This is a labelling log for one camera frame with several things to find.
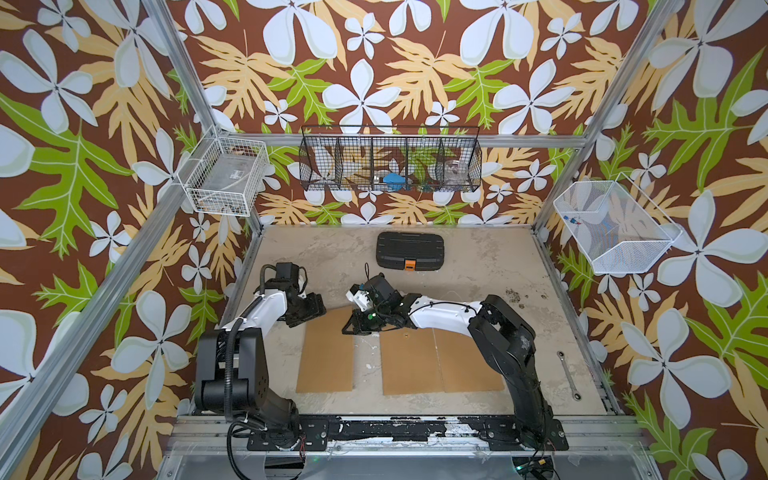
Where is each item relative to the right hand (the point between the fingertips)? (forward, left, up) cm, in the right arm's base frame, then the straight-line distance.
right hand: (341, 330), depth 85 cm
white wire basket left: (+35, +34, +28) cm, 57 cm away
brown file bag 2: (-6, -20, -7) cm, 22 cm away
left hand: (+8, +8, -2) cm, 12 cm away
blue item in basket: (+41, -16, +22) cm, 49 cm away
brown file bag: (-5, +4, -7) cm, 10 cm away
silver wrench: (-16, -65, -7) cm, 67 cm away
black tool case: (+29, -22, +2) cm, 36 cm away
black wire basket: (+51, -15, +24) cm, 58 cm away
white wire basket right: (+20, -78, +20) cm, 83 cm away
